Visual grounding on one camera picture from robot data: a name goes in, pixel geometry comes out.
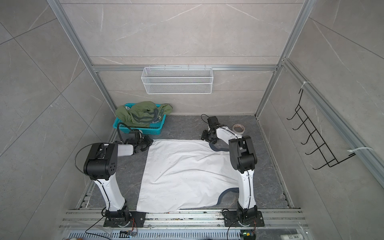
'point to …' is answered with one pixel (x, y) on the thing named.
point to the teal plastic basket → (154, 128)
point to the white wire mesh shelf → (177, 80)
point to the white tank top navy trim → (179, 174)
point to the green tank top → (143, 114)
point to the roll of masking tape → (238, 128)
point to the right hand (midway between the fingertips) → (204, 137)
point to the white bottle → (296, 236)
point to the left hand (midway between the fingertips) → (153, 136)
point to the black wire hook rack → (331, 161)
